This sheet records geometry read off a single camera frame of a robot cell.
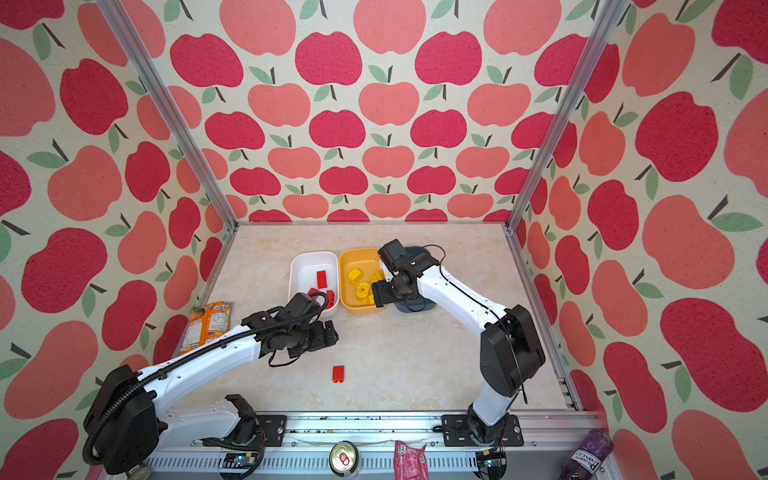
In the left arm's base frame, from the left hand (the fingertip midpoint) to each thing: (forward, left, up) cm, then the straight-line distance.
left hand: (333, 344), depth 82 cm
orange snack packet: (+8, +40, -5) cm, 41 cm away
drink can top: (-27, -6, +4) cm, 28 cm away
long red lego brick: (+27, +7, -7) cm, 28 cm away
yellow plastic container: (+29, -6, -4) cm, 30 cm away
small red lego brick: (-6, -1, -6) cm, 9 cm away
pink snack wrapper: (-27, -20, -6) cm, 34 cm away
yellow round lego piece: (+20, -7, -4) cm, 22 cm away
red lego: (+21, +10, -6) cm, 24 cm away
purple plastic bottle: (-26, -61, -2) cm, 66 cm away
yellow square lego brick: (+17, -10, -4) cm, 20 cm away
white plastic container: (+30, +14, -6) cm, 34 cm away
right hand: (+12, -17, +5) cm, 21 cm away
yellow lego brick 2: (+26, -12, -4) cm, 29 cm away
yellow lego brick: (+26, -5, -4) cm, 27 cm away
